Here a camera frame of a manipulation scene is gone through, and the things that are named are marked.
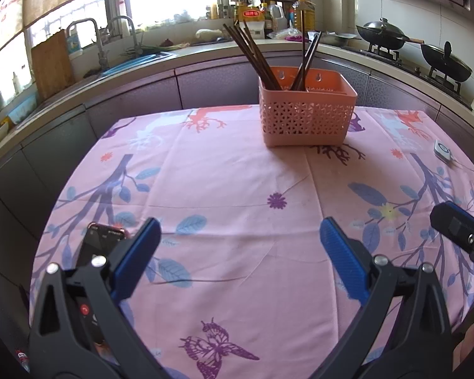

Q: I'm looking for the chrome kitchen faucet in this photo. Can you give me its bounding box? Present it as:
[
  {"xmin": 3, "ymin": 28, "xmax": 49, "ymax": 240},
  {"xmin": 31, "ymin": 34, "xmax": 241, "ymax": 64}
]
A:
[{"xmin": 65, "ymin": 18, "xmax": 109, "ymax": 71}]

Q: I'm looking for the white round remote device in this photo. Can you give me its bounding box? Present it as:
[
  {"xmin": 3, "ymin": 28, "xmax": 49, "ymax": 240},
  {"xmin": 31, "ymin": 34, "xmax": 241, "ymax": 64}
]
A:
[{"xmin": 433, "ymin": 140, "xmax": 454, "ymax": 164}]

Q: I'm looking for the black smartphone red case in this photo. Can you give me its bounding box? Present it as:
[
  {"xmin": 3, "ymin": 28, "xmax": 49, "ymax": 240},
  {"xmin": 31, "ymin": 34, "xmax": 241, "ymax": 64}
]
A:
[{"xmin": 77, "ymin": 222, "xmax": 127, "ymax": 365}]

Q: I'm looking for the gas stove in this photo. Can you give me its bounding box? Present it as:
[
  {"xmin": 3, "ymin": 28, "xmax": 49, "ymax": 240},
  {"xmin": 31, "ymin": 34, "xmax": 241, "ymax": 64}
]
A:
[{"xmin": 358, "ymin": 45, "xmax": 472, "ymax": 110}]

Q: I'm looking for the pink floral tablecloth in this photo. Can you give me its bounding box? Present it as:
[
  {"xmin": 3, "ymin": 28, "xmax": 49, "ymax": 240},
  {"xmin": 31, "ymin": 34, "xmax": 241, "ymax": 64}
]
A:
[{"xmin": 30, "ymin": 105, "xmax": 474, "ymax": 378}]

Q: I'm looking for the black wok right burner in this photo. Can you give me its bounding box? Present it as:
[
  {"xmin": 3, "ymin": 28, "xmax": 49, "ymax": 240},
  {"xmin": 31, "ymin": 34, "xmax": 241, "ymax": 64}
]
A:
[{"xmin": 420, "ymin": 41, "xmax": 473, "ymax": 82}]

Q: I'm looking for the pink perforated utensil basket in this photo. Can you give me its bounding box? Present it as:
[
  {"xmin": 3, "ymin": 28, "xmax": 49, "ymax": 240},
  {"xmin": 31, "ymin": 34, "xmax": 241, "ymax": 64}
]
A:
[{"xmin": 258, "ymin": 66, "xmax": 358, "ymax": 147}]

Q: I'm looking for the black wok with lid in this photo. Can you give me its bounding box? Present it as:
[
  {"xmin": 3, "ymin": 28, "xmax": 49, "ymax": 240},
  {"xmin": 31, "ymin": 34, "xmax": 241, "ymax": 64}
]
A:
[{"xmin": 356, "ymin": 17, "xmax": 425, "ymax": 51}]

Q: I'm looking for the dark chopsticks right bunch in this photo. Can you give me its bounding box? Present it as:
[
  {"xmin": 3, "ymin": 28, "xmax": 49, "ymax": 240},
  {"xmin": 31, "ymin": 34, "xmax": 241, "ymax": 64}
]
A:
[{"xmin": 290, "ymin": 9, "xmax": 322, "ymax": 92}]

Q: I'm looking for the dark chopsticks bunch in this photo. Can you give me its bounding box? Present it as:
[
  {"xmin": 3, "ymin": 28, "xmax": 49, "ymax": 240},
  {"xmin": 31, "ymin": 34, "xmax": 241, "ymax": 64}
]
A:
[
  {"xmin": 290, "ymin": 9, "xmax": 322, "ymax": 92},
  {"xmin": 223, "ymin": 24, "xmax": 282, "ymax": 91}
]

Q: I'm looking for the metal bowl on counter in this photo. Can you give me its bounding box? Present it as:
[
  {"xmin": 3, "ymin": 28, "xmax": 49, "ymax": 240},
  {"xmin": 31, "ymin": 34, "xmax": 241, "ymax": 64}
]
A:
[{"xmin": 320, "ymin": 32, "xmax": 360, "ymax": 47}]

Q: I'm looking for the yellow cooking oil bottle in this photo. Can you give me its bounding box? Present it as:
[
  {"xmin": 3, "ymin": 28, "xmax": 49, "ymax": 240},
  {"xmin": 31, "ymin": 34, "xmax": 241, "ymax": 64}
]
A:
[{"xmin": 293, "ymin": 0, "xmax": 315, "ymax": 33}]

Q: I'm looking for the wooden cutting board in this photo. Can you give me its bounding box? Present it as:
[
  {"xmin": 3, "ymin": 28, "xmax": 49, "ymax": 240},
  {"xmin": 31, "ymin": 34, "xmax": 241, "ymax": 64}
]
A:
[{"xmin": 31, "ymin": 30, "xmax": 75, "ymax": 101}]

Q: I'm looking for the dark chopsticks left bunch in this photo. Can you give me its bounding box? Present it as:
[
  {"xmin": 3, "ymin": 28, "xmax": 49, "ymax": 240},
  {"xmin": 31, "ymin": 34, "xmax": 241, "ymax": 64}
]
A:
[{"xmin": 223, "ymin": 24, "xmax": 282, "ymax": 91}]

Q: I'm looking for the yellow labelled seasoning box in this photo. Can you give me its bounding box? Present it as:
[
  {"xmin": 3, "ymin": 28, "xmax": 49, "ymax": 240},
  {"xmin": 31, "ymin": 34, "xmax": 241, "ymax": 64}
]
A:
[{"xmin": 237, "ymin": 5, "xmax": 264, "ymax": 23}]

